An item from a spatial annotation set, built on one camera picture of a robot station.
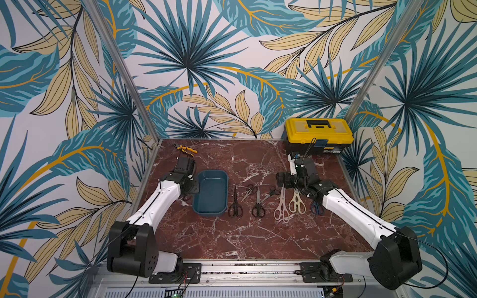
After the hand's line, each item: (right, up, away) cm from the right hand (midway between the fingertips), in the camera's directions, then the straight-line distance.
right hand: (286, 173), depth 85 cm
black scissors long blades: (-12, -19, +7) cm, 23 cm away
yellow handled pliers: (-55, +12, +29) cm, 63 cm away
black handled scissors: (-24, -18, +6) cm, 31 cm away
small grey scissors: (-16, -9, +13) cm, 23 cm away
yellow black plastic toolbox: (+22, +19, +18) cm, 34 cm away
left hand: (-43, -6, -1) cm, 43 cm away
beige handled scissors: (-1, -19, +5) cm, 20 cm away
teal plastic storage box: (-36, -15, +13) cm, 41 cm away
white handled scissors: (+7, -15, +8) cm, 18 cm away
